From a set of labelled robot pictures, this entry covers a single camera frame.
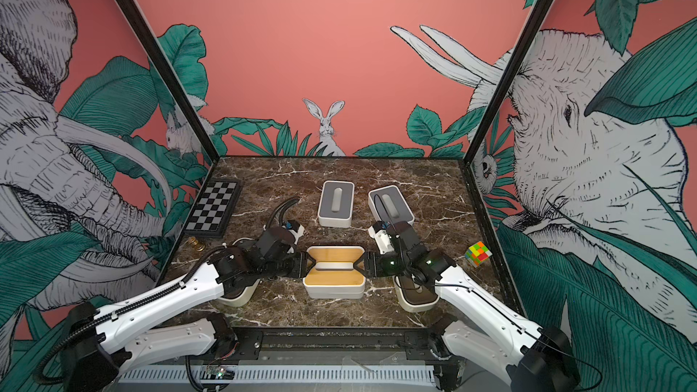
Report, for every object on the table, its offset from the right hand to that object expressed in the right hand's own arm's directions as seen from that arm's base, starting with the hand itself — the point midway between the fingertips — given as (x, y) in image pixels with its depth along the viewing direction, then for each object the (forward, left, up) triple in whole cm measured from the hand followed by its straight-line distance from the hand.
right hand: (360, 262), depth 76 cm
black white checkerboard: (+24, +54, -9) cm, 60 cm away
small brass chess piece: (+10, +56, -12) cm, 58 cm away
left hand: (+1, +13, 0) cm, 13 cm away
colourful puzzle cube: (+7, -39, -10) cm, 40 cm away
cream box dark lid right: (-7, -17, -8) cm, 20 cm away
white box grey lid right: (+29, -10, -12) cm, 33 cm away
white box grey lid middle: (+30, +10, -14) cm, 35 cm away
